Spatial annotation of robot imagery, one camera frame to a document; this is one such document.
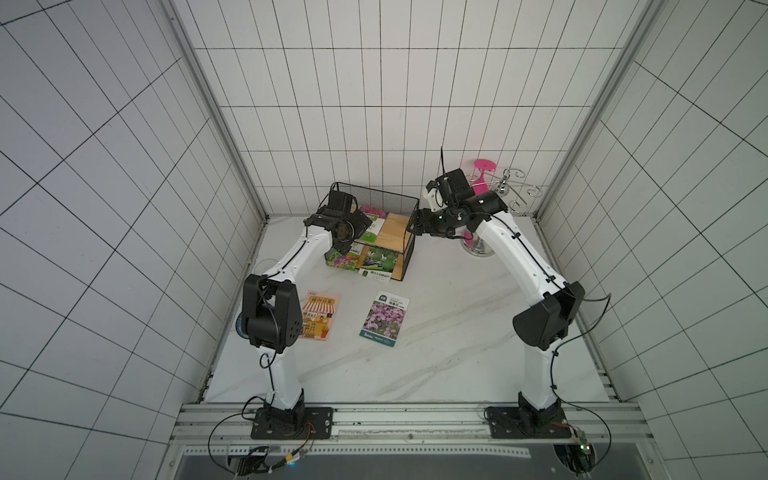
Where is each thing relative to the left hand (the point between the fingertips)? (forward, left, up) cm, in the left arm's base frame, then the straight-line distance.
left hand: (362, 235), depth 93 cm
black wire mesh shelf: (+1, -10, -1) cm, 10 cm away
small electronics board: (-56, -53, -13) cm, 78 cm away
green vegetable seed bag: (-1, -5, -15) cm, 16 cm away
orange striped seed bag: (-20, +14, -16) cm, 29 cm away
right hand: (-6, -13, +10) cm, 17 cm away
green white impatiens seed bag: (+8, -5, 0) cm, 9 cm away
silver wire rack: (+10, -44, +12) cm, 47 cm away
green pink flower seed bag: (0, +6, -14) cm, 15 cm away
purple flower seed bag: (-21, -8, -16) cm, 27 cm away
